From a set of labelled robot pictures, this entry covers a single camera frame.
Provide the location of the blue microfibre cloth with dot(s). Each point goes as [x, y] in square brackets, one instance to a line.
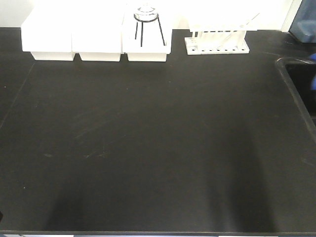
[314, 84]

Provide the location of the white plastic bin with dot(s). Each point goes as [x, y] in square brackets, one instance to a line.
[97, 42]
[150, 53]
[47, 37]

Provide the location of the white test tube rack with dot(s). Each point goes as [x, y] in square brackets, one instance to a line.
[217, 48]

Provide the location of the clear glass flask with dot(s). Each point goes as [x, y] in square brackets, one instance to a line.
[145, 13]

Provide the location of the black bench sink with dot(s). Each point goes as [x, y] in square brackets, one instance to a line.
[300, 81]

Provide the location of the blue-grey plastic container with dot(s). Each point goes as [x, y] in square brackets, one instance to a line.
[306, 27]

